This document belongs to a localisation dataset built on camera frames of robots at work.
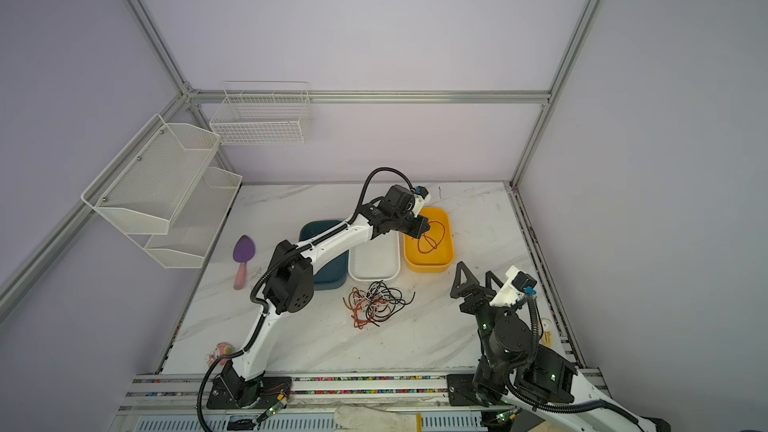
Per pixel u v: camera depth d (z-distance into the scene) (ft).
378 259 3.20
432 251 3.14
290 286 1.85
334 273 2.91
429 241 3.05
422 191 2.75
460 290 1.92
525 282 1.74
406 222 2.63
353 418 2.26
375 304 2.74
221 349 2.53
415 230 2.69
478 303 1.86
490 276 2.21
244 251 3.33
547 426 2.26
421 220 2.69
